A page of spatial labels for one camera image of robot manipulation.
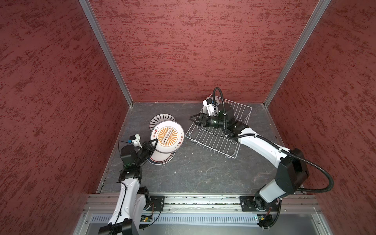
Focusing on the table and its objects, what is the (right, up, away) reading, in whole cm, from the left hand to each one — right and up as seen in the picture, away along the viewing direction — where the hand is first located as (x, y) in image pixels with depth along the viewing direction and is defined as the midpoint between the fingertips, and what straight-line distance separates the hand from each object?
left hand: (159, 142), depth 80 cm
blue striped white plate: (-7, +13, +30) cm, 33 cm away
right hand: (+19, +12, -5) cm, 23 cm away
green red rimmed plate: (-3, -12, +9) cm, 15 cm away
